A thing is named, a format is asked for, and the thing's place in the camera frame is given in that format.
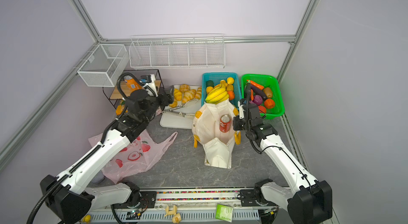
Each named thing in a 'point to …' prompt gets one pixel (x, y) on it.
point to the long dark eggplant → (258, 91)
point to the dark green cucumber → (247, 86)
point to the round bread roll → (184, 87)
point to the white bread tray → (181, 116)
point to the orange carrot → (256, 85)
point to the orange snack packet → (120, 108)
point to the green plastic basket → (267, 81)
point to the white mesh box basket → (103, 67)
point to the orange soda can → (132, 83)
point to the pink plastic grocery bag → (144, 150)
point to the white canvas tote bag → (212, 127)
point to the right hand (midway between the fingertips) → (237, 119)
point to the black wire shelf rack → (116, 98)
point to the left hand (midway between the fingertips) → (169, 89)
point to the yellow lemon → (230, 80)
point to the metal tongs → (171, 111)
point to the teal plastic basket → (211, 80)
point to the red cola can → (224, 123)
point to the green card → (224, 213)
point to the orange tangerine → (231, 95)
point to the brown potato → (268, 92)
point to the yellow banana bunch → (217, 95)
